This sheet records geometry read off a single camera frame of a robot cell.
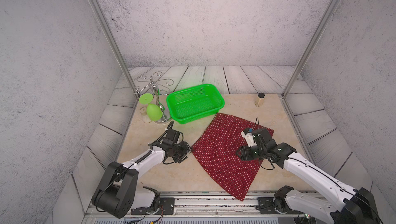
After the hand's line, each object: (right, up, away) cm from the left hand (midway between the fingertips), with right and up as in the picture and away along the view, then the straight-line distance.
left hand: (194, 152), depth 86 cm
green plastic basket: (-4, +27, +30) cm, 41 cm away
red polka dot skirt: (+13, +1, +5) cm, 14 cm away
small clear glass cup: (-33, +18, +17) cm, 41 cm away
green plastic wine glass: (-23, +22, +2) cm, 32 cm away
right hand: (+24, +2, -7) cm, 25 cm away
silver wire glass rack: (-21, +37, +3) cm, 43 cm away
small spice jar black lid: (+45, +28, +25) cm, 58 cm away
